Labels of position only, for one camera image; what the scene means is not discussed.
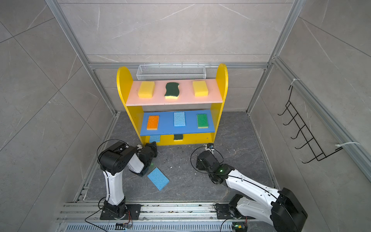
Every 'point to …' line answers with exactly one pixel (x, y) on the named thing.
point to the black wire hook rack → (304, 132)
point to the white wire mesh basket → (170, 72)
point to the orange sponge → (153, 123)
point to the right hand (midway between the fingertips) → (201, 158)
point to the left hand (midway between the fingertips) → (156, 137)
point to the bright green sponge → (202, 121)
